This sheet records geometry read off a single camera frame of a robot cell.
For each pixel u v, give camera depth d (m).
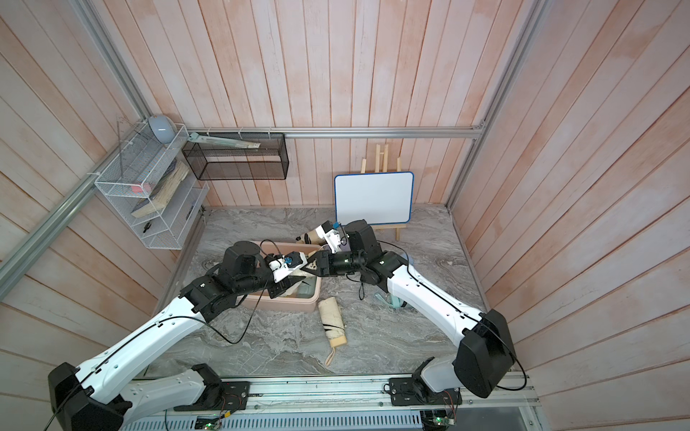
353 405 0.73
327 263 0.64
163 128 0.84
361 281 0.97
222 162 1.03
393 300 0.90
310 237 1.04
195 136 0.91
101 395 0.38
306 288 0.90
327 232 0.68
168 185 0.82
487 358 0.41
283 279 0.62
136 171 0.77
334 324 0.84
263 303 0.61
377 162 0.93
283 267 0.59
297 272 0.68
